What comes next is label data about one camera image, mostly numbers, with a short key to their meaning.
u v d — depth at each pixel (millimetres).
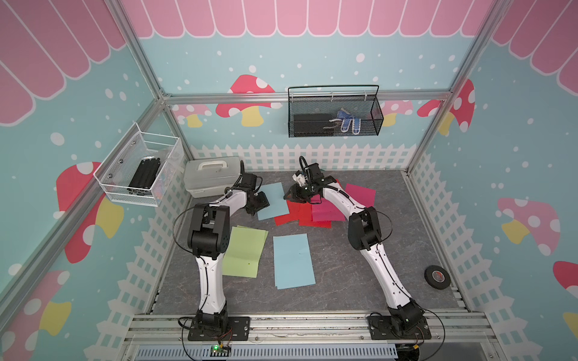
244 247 948
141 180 681
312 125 893
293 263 898
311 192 854
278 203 1064
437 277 851
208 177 1121
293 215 1050
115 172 670
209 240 573
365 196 1156
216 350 730
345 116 885
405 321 645
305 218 1013
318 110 968
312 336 732
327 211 830
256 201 961
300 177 1017
